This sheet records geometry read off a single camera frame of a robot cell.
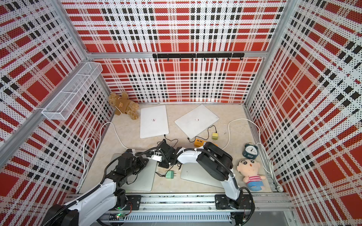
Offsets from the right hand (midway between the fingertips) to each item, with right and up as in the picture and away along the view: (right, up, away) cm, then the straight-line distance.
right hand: (162, 158), depth 90 cm
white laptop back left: (-10, +24, +18) cm, 31 cm away
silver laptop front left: (-10, -11, -7) cm, 16 cm away
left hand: (-6, 0, -2) cm, 7 cm away
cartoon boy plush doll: (+51, -1, -13) cm, 53 cm away
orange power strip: (+24, +9, +6) cm, 26 cm away
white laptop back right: (+23, +24, +22) cm, 40 cm away
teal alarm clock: (+57, +5, -1) cm, 57 cm away
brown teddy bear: (-35, +37, +19) cm, 54 cm away
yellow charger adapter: (+36, +13, +9) cm, 39 cm away
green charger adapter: (+6, -7, -9) cm, 13 cm away
